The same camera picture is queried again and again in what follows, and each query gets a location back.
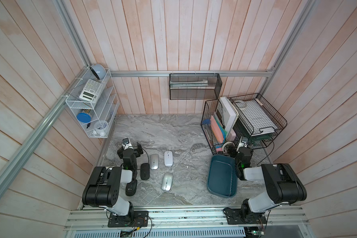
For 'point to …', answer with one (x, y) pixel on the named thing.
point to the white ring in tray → (240, 104)
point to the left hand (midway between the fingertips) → (131, 145)
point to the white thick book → (229, 113)
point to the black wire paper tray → (256, 140)
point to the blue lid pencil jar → (84, 117)
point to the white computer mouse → (168, 158)
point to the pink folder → (216, 130)
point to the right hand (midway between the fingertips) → (239, 143)
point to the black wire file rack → (220, 121)
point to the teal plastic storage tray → (222, 179)
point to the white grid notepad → (256, 115)
